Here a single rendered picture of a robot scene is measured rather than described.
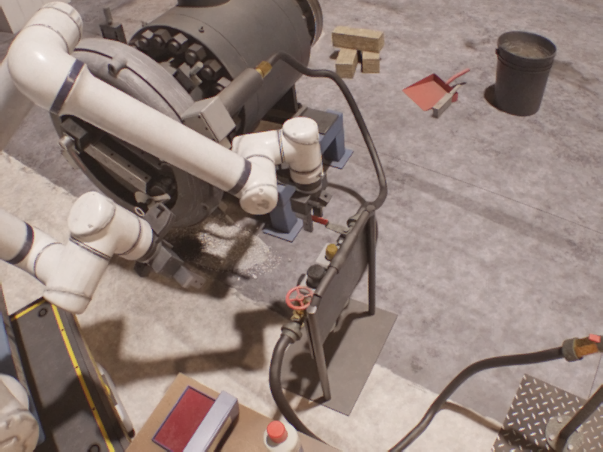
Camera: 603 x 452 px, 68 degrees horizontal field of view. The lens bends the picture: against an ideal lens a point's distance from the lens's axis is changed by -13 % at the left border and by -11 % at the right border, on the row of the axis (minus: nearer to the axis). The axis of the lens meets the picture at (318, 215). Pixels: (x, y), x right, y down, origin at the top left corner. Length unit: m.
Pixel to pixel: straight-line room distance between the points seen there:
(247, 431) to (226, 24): 1.31
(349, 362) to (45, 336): 1.01
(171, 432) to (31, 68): 0.83
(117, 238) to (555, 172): 2.01
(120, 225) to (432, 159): 1.74
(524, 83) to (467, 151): 0.49
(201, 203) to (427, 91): 1.66
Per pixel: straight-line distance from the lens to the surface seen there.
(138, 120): 1.04
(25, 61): 1.03
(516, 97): 2.71
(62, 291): 0.93
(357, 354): 1.73
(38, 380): 1.64
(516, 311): 1.89
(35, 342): 1.73
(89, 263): 0.92
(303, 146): 1.23
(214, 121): 1.37
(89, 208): 0.91
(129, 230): 0.95
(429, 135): 2.54
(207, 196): 1.59
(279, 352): 1.26
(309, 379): 1.70
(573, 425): 1.61
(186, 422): 1.20
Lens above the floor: 1.54
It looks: 46 degrees down
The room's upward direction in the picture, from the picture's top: 7 degrees counter-clockwise
